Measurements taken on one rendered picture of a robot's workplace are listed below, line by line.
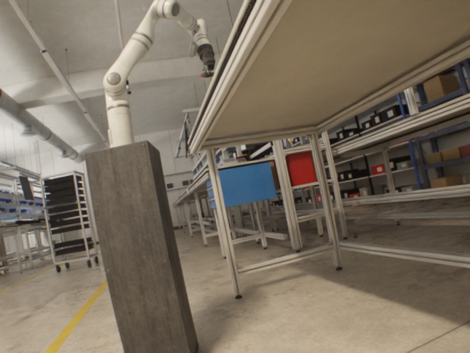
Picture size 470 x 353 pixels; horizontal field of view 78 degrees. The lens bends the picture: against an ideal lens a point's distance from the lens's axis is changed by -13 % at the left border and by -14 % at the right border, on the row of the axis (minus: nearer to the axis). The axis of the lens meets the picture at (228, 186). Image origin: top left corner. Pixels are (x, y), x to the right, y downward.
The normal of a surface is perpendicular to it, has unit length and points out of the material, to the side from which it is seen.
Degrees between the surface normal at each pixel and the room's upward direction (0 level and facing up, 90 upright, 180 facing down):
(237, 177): 90
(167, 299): 90
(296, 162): 90
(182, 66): 90
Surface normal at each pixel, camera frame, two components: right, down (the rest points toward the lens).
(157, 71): 0.20, -0.09
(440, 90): -0.96, 0.18
